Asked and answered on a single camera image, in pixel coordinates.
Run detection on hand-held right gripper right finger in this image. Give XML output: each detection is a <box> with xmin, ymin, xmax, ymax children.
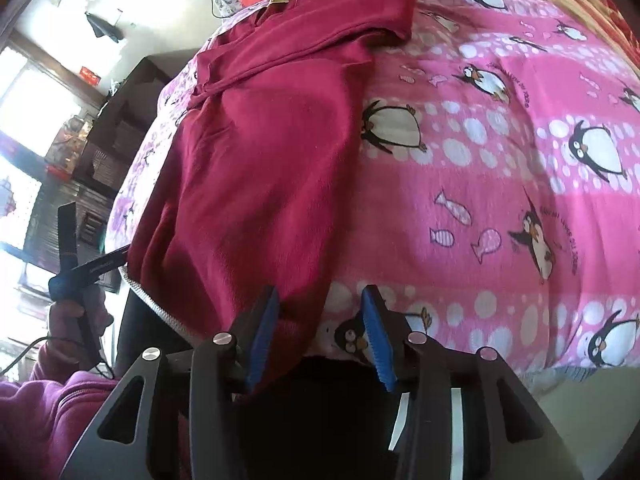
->
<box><xmin>360</xmin><ymin>284</ymin><xmax>576</xmax><ymax>480</ymax></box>

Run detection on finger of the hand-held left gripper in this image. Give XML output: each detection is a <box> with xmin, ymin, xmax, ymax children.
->
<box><xmin>56</xmin><ymin>202</ymin><xmax>79</xmax><ymax>281</ymax></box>
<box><xmin>74</xmin><ymin>245</ymin><xmax>130</xmax><ymax>282</ymax></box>

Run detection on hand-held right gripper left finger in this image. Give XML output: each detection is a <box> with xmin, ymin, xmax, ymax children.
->
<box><xmin>60</xmin><ymin>286</ymin><xmax>281</xmax><ymax>480</ymax></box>

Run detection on dark red fleece garment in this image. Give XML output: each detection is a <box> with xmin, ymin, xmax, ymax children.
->
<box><xmin>125</xmin><ymin>0</ymin><xmax>420</xmax><ymax>406</ymax></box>

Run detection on person's left forearm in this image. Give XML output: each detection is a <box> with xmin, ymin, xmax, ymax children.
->
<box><xmin>0</xmin><ymin>342</ymin><xmax>123</xmax><ymax>480</ymax></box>

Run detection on person's left hand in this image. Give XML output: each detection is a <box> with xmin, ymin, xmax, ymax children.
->
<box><xmin>46</xmin><ymin>287</ymin><xmax>113</xmax><ymax>356</ymax></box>

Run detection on person's dark pants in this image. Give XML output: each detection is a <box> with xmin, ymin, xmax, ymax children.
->
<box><xmin>112</xmin><ymin>280</ymin><xmax>501</xmax><ymax>480</ymax></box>

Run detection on window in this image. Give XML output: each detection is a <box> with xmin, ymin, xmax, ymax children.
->
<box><xmin>0</xmin><ymin>45</ymin><xmax>86</xmax><ymax>261</ymax></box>

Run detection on dark wooden cabinet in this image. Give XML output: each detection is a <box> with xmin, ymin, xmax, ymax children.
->
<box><xmin>20</xmin><ymin>55</ymin><xmax>176</xmax><ymax>291</ymax></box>

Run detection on pink penguin print blanket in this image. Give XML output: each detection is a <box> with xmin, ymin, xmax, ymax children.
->
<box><xmin>102</xmin><ymin>0</ymin><xmax>640</xmax><ymax>396</ymax></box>

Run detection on dark hanging cloth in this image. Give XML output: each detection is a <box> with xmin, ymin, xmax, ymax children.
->
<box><xmin>85</xmin><ymin>12</ymin><xmax>123</xmax><ymax>43</ymax></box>

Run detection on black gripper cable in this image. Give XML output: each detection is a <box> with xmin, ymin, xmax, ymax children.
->
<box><xmin>0</xmin><ymin>335</ymin><xmax>113</xmax><ymax>378</ymax></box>

